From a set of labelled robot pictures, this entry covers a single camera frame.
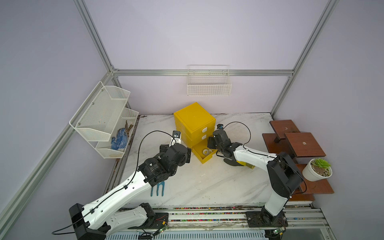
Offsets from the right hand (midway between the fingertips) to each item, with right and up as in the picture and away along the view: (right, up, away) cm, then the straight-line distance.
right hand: (212, 141), depth 94 cm
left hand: (-20, -2, -21) cm, 29 cm away
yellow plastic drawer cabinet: (-10, +10, -8) cm, 16 cm away
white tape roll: (-5, -7, +3) cm, 9 cm away
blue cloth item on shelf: (-55, +1, -7) cm, 56 cm away
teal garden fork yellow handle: (-30, -25, -8) cm, 40 cm away
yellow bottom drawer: (-6, -8, +3) cm, 10 cm away
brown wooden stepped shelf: (+39, +3, -15) cm, 42 cm away
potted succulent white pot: (+44, -11, -28) cm, 53 cm away
